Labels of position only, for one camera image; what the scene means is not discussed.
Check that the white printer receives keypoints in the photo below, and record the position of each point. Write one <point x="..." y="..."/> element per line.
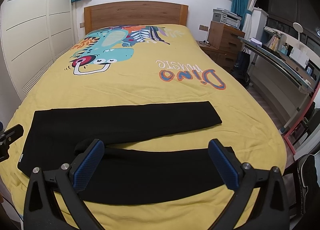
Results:
<point x="226" y="17"/>

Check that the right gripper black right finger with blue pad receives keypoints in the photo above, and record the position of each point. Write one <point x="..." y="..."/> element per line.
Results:
<point x="271" y="207"/>

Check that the black bag on floor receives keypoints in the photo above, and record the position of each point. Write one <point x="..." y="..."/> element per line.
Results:
<point x="240" y="68"/>

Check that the white desk lamp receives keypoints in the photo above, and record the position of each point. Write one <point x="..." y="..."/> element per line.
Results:
<point x="298" y="28"/>

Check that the wooden drawer chest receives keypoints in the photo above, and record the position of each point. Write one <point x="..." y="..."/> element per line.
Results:
<point x="225" y="38"/>

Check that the white wardrobe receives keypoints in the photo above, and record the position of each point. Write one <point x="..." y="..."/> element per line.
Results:
<point x="34" y="34"/>

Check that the wooden headboard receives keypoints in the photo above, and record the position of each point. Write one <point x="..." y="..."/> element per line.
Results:
<point x="134" y="13"/>

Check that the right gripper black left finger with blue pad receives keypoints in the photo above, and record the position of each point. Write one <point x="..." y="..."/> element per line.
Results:
<point x="41" y="209"/>

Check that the yellow dinosaur bed cover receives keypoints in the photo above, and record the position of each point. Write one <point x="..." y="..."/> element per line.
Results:
<point x="141" y="65"/>

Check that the wooden nightstand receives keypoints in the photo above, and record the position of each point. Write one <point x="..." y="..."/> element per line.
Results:
<point x="222" y="58"/>

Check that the black pants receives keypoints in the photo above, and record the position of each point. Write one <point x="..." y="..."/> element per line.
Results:
<point x="124" y="176"/>

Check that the white study desk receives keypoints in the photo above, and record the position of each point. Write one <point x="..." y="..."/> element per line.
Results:
<point x="282" y="83"/>

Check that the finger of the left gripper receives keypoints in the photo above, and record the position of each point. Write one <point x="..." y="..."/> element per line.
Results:
<point x="7" y="137"/>

